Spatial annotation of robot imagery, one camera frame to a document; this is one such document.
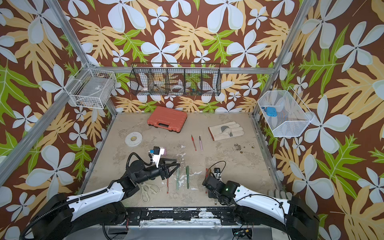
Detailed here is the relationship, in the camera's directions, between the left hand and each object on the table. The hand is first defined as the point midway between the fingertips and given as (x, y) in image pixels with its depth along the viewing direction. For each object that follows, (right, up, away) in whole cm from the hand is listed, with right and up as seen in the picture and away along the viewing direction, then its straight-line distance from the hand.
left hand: (177, 162), depth 72 cm
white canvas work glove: (+34, +15, +37) cm, 52 cm away
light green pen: (-1, -13, +15) cm, 20 cm away
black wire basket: (-4, +49, +27) cm, 56 cm away
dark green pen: (+5, -11, +17) cm, 21 cm away
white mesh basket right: (+61, +23, +7) cm, 66 cm away
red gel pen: (+8, +8, +33) cm, 35 cm away
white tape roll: (-34, +9, +33) cm, 49 cm away
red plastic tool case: (-11, +24, +40) cm, 48 cm away
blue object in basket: (+54, +26, +15) cm, 62 cm away
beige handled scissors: (-19, -17, +10) cm, 27 cm away
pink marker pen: (+14, +6, +30) cm, 33 cm away
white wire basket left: (-52, +40, +15) cm, 67 cm away
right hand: (+17, -19, +11) cm, 28 cm away
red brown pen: (+16, -13, +18) cm, 27 cm away
